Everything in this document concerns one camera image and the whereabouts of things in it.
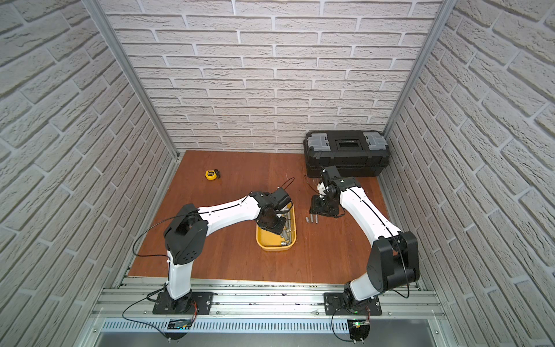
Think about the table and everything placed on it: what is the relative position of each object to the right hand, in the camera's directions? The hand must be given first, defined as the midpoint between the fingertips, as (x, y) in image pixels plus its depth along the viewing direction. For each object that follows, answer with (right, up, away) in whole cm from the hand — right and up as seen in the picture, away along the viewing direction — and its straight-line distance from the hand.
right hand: (318, 211), depth 84 cm
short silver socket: (-3, -5, +10) cm, 12 cm away
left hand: (-14, -8, +3) cm, 17 cm away
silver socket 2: (+1, -5, +11) cm, 12 cm away
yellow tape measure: (-51, +15, +24) cm, 58 cm away
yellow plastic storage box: (-20, -12, -1) cm, 23 cm away
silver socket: (-1, -5, +11) cm, 12 cm away
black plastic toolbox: (+20, +25, +16) cm, 36 cm away
